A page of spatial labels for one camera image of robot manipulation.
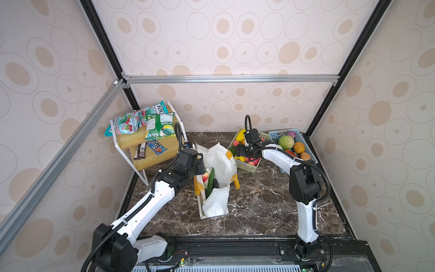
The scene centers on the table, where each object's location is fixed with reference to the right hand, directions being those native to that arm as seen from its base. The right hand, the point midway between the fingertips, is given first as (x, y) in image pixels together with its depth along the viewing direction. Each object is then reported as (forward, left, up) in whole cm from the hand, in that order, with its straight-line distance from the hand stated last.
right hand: (241, 151), depth 99 cm
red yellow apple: (-17, +21, -1) cm, 27 cm away
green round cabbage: (+8, -29, -2) cm, 30 cm away
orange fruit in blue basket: (+4, -36, -3) cm, 36 cm away
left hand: (-16, +19, +13) cm, 29 cm away
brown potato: (-3, -37, -2) cm, 38 cm away
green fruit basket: (-8, -4, -3) cm, 9 cm away
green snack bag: (-8, +38, +28) cm, 48 cm away
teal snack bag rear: (+6, +42, +27) cm, 50 cm away
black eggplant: (-18, +15, -6) cm, 24 cm away
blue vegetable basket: (+16, -24, -5) cm, 29 cm away
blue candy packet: (-4, +46, +9) cm, 47 cm away
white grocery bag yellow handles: (-7, +14, +4) cm, 16 cm away
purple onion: (+14, -34, -1) cm, 37 cm away
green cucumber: (-19, +18, -3) cm, 27 cm away
